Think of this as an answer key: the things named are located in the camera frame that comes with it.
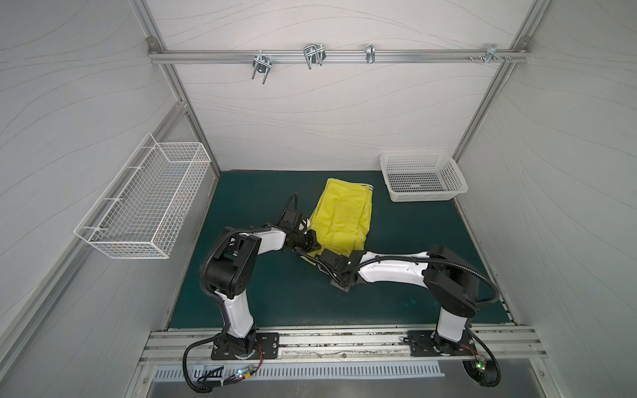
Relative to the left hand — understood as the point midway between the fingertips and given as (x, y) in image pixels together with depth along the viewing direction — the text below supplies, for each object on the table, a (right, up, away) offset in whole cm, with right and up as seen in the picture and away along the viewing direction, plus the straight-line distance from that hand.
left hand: (321, 246), depth 94 cm
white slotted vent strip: (0, -31, -24) cm, 39 cm away
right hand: (+8, -7, -5) cm, 11 cm away
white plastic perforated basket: (+48, +29, +25) cm, 61 cm away
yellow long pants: (+8, +10, +8) cm, 15 cm away
